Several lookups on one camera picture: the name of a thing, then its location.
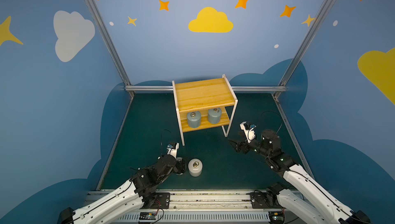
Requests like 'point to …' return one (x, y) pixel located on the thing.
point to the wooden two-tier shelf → (202, 103)
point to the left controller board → (147, 217)
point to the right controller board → (276, 217)
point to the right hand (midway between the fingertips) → (237, 134)
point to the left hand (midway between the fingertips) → (182, 155)
